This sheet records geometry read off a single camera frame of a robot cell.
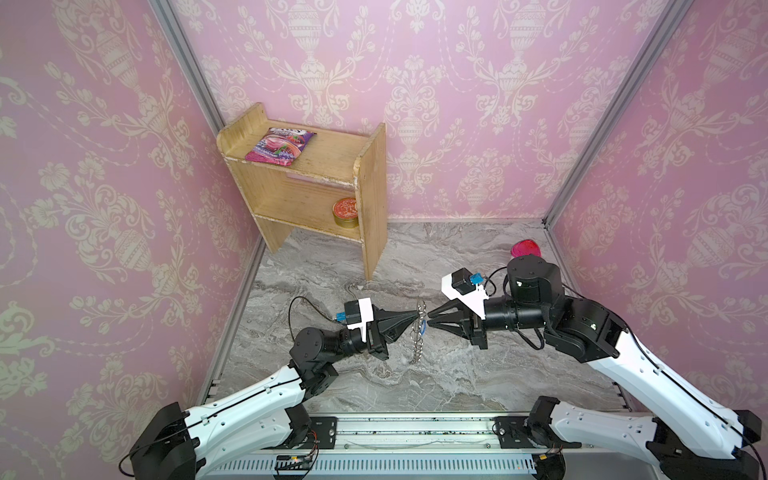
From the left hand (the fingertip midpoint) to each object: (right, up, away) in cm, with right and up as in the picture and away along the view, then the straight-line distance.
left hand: (416, 321), depth 55 cm
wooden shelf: (-35, +31, +45) cm, 65 cm away
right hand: (+3, +1, +1) cm, 3 cm away
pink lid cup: (+40, +14, +44) cm, 61 cm away
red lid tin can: (-19, +24, +34) cm, 46 cm away
